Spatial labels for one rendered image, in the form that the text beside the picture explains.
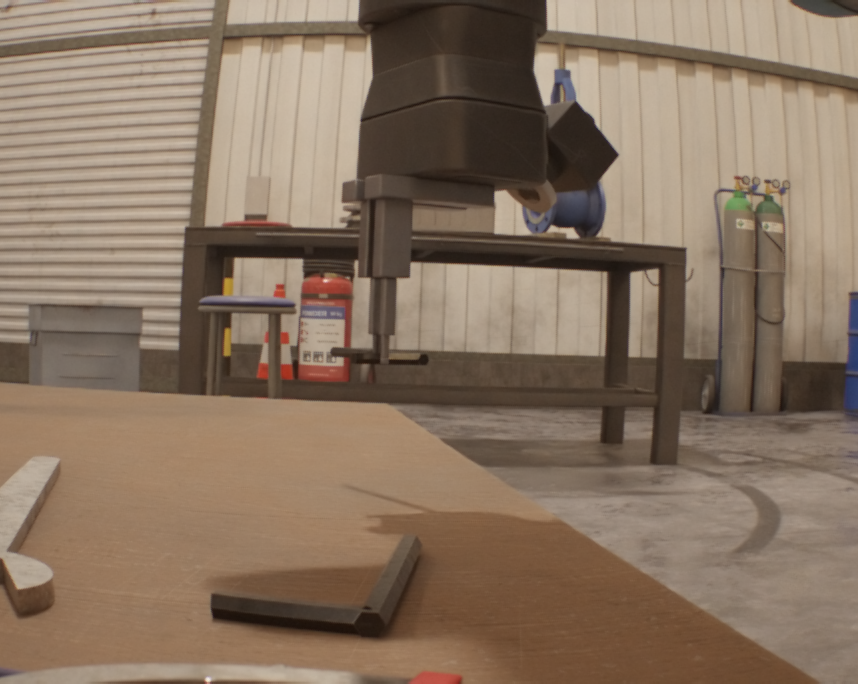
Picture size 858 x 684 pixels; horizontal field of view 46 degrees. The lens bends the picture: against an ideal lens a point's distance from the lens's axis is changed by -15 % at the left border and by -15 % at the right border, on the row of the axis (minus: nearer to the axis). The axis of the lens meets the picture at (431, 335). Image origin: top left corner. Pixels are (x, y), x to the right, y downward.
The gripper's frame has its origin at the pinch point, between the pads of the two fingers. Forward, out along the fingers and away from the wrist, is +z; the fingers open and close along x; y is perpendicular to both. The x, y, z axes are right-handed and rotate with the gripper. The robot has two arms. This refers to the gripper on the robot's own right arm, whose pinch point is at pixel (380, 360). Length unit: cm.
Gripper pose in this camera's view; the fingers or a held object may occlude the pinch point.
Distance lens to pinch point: 42.0
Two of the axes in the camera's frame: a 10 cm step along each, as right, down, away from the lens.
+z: -0.3, 10.0, 0.1
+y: 8.6, 0.3, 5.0
